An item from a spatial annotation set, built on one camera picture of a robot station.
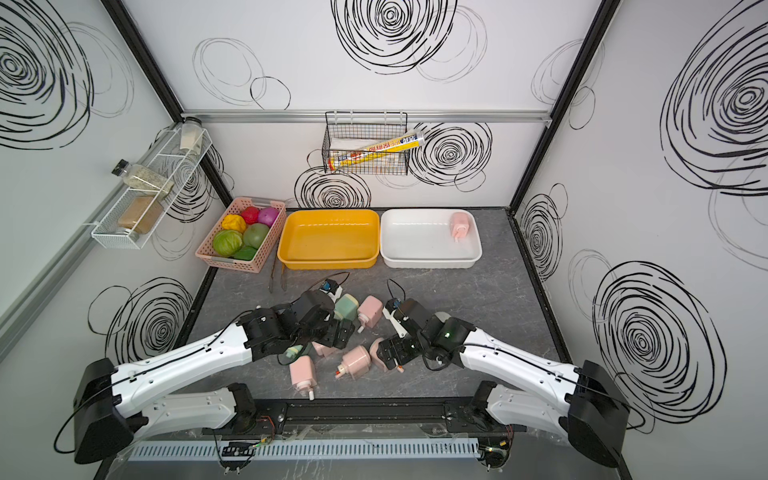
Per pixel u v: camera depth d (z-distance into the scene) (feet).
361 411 2.47
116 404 1.30
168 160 2.72
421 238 3.67
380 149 2.78
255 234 3.35
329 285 2.23
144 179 2.33
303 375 2.41
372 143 2.97
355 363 2.47
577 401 1.34
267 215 3.63
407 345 2.15
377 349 2.46
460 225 3.51
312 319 1.87
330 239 3.73
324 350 2.60
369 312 2.78
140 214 2.20
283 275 3.25
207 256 3.25
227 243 3.31
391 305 2.33
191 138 2.84
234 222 3.53
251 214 3.67
